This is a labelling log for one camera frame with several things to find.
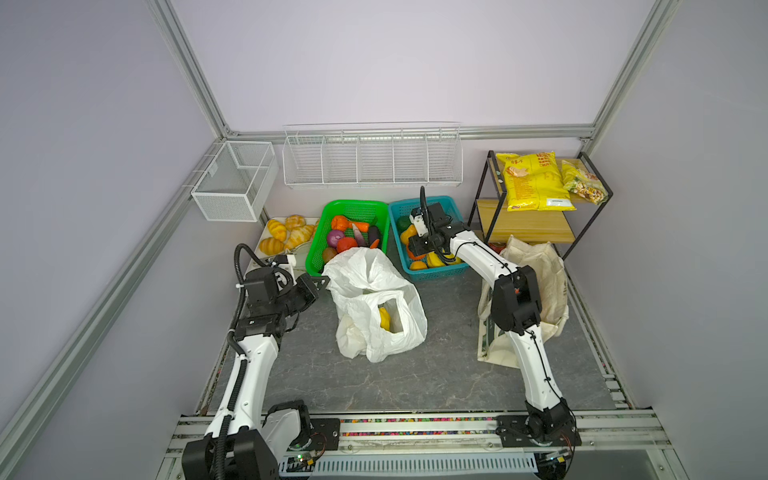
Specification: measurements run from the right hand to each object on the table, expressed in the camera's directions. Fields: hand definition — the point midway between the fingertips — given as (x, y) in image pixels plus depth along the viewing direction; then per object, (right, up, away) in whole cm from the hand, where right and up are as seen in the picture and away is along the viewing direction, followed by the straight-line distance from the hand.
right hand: (418, 243), depth 101 cm
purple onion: (-30, +3, +7) cm, 31 cm away
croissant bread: (-54, -1, +7) cm, 54 cm away
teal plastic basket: (-5, +14, +14) cm, 20 cm away
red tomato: (-26, 0, +5) cm, 26 cm away
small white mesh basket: (-63, +21, +1) cm, 66 cm away
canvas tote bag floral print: (+18, -26, -26) cm, 41 cm away
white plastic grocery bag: (-16, -9, -32) cm, 37 cm away
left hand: (-25, -11, -24) cm, 36 cm away
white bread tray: (-39, -4, -34) cm, 52 cm away
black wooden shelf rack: (+23, +5, -13) cm, 27 cm away
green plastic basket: (-16, +12, +13) cm, 24 cm away
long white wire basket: (-15, +30, -2) cm, 33 cm away
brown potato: (-32, -3, +5) cm, 33 cm away
